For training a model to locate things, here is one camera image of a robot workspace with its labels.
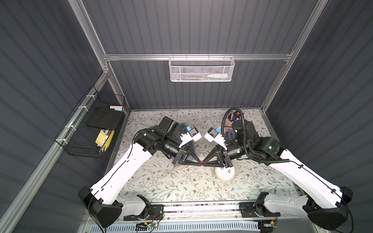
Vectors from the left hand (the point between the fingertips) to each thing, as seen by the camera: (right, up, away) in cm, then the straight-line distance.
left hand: (198, 167), depth 53 cm
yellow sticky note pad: (-46, +9, +15) cm, 49 cm away
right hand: (+3, 0, 0) cm, 3 cm away
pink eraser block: (-48, +26, +31) cm, 63 cm away
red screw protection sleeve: (+1, +2, +1) cm, 2 cm away
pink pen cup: (+27, +21, +46) cm, 57 cm away
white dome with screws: (+16, -12, +25) cm, 32 cm away
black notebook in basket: (-49, +20, +24) cm, 58 cm away
